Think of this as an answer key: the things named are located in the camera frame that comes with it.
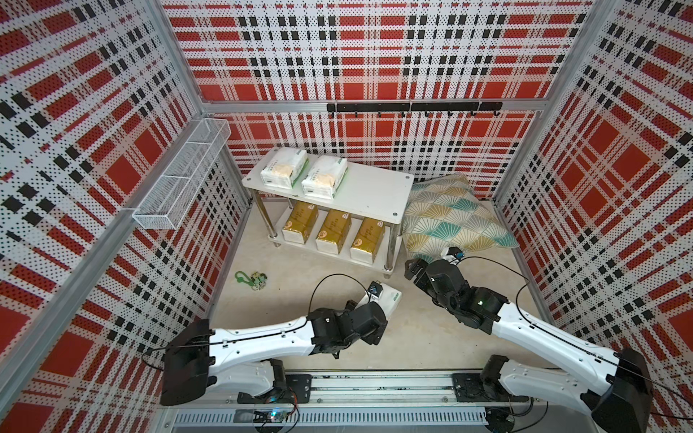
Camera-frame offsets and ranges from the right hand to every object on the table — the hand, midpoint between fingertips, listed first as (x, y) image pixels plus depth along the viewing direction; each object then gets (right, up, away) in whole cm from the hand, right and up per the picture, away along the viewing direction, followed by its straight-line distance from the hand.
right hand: (418, 269), depth 78 cm
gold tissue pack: (-40, +14, +19) cm, 46 cm away
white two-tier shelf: (-17, +15, +20) cm, 30 cm away
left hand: (-13, -13, -1) cm, 18 cm away
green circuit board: (-40, -37, -9) cm, 55 cm away
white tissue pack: (-9, -9, 0) cm, 12 cm away
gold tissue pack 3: (-15, +8, +12) cm, 21 cm away
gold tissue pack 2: (-27, +11, +15) cm, 32 cm away
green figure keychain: (-54, -7, +16) cm, 57 cm away
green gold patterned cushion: (+13, +17, +16) cm, 27 cm away
